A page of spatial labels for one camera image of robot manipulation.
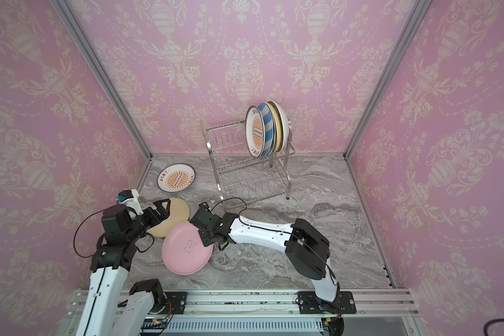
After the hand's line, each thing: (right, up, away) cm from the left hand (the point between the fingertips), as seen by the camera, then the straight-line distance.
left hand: (163, 205), depth 76 cm
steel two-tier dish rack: (+27, +9, +30) cm, 41 cm away
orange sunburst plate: (-9, +10, +35) cm, 37 cm away
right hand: (+15, -12, +6) cm, 20 cm away
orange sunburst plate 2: (+33, +29, +8) cm, 45 cm away
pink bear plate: (+5, -19, +6) cm, 20 cm away
